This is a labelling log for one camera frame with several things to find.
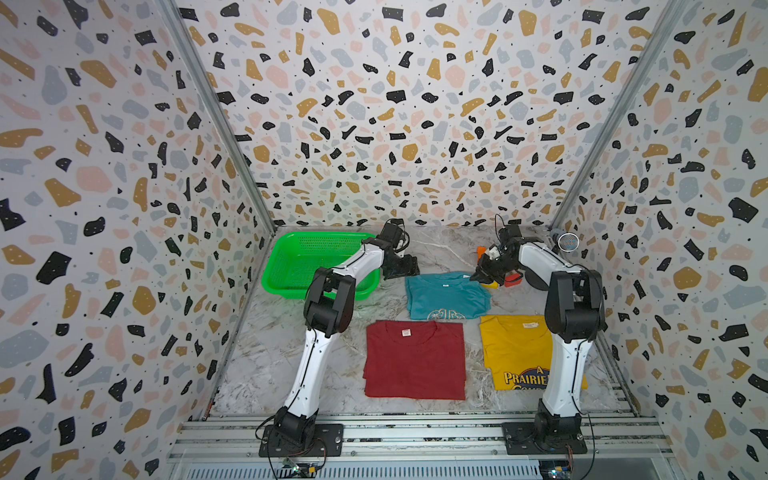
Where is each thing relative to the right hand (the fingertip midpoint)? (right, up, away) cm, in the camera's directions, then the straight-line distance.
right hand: (472, 275), depth 100 cm
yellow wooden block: (+5, -3, -6) cm, 8 cm away
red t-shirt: (-19, -23, -14) cm, 33 cm away
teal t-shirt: (-9, -7, -1) cm, 11 cm away
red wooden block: (+9, 0, -12) cm, 15 cm away
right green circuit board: (+13, -44, -29) cm, 54 cm away
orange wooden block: (+7, +9, +17) cm, 21 cm away
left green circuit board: (-47, -44, -30) cm, 71 cm away
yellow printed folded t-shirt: (+11, -21, -11) cm, 26 cm away
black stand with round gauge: (+22, +11, -15) cm, 28 cm away
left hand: (-19, +2, +4) cm, 19 cm away
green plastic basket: (-63, +5, +6) cm, 64 cm away
